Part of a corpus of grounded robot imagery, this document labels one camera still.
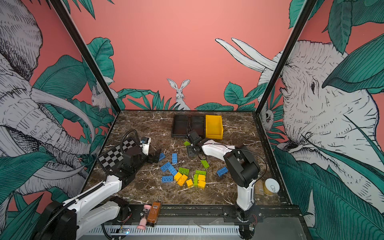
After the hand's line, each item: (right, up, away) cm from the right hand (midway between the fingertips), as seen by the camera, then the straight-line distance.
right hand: (190, 148), depth 94 cm
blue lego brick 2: (+20, -13, -5) cm, 24 cm away
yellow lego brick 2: (+7, -18, -12) cm, 23 cm away
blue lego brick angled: (-15, -11, -5) cm, 19 cm away
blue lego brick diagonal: (-10, -12, -6) cm, 17 cm away
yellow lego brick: (+7, -15, -10) cm, 19 cm away
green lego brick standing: (+3, -15, -10) cm, 19 cm away
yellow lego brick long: (-4, -16, -9) cm, 19 cm away
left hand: (-21, +4, -10) cm, 23 cm away
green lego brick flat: (+7, -14, -6) cm, 16 cm away
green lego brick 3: (-4, -13, -5) cm, 14 cm away
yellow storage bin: (+17, +14, +16) cm, 27 cm away
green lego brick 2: (+9, -9, -2) cm, 13 cm away
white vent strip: (+4, -35, -24) cm, 43 cm away
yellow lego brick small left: (-7, -15, -10) cm, 19 cm away
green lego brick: (-3, +2, +7) cm, 8 cm away
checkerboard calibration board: (-49, -6, -5) cm, 50 cm away
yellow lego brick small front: (0, -17, -13) cm, 22 cm away
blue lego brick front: (-13, -17, -8) cm, 23 cm away
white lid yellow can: (+45, -17, -16) cm, 50 cm away
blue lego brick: (-10, -6, -2) cm, 12 cm away
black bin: (-9, +15, +21) cm, 27 cm away
